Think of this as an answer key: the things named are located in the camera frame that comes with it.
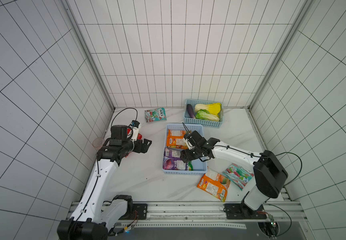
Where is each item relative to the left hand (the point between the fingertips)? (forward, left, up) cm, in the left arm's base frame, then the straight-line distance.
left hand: (141, 143), depth 77 cm
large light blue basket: (-5, -33, -18) cm, 38 cm away
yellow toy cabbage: (+36, -48, -10) cm, 61 cm away
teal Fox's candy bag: (+35, -3, -16) cm, 38 cm away
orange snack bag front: (-15, -40, -17) cm, 46 cm away
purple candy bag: (-3, -17, -13) cm, 21 cm away
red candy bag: (+14, +6, -16) cm, 22 cm away
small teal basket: (+27, -28, -13) cm, 41 cm away
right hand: (-2, -22, -12) cm, 25 cm away
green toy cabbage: (+31, -40, -11) cm, 51 cm away
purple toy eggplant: (+38, -30, -15) cm, 51 cm away
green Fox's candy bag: (-6, -28, -17) cm, 33 cm away
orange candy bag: (+12, -18, -14) cm, 26 cm away
